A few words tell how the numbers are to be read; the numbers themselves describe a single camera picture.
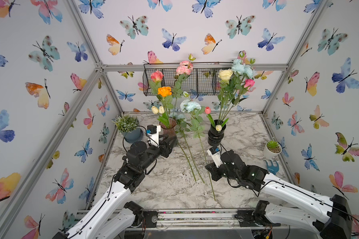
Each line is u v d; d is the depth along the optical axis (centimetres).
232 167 56
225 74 77
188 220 75
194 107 72
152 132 57
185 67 77
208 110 81
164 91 80
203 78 96
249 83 77
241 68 79
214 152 66
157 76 82
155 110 82
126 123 92
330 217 40
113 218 56
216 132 93
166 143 61
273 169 89
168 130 88
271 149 91
